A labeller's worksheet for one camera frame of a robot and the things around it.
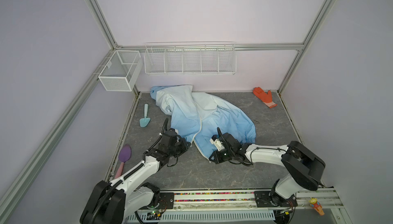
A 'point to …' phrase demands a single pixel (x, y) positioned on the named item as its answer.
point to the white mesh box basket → (122, 70)
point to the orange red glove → (266, 98)
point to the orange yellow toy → (317, 205)
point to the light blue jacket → (199, 115)
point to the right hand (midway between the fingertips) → (209, 160)
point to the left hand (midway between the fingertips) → (192, 146)
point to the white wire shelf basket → (210, 59)
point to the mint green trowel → (144, 121)
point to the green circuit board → (153, 216)
